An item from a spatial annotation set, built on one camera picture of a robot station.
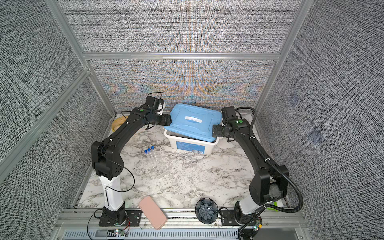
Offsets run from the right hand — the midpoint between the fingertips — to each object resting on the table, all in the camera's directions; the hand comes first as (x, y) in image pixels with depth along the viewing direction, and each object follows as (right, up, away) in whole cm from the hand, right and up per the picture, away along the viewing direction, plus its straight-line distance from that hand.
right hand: (223, 131), depth 85 cm
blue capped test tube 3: (-40, -9, -3) cm, 41 cm away
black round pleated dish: (-11, -40, -10) cm, 42 cm away
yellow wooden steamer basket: (-74, +6, +28) cm, 79 cm away
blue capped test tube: (-43, -11, -5) cm, 45 cm away
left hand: (-34, +6, +6) cm, 35 cm away
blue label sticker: (-19, -10, +4) cm, 22 cm away
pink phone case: (-37, -41, -12) cm, 56 cm away
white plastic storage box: (-29, -3, 0) cm, 29 cm away
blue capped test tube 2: (-42, -11, -4) cm, 43 cm away
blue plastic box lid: (-16, +6, +6) cm, 18 cm away
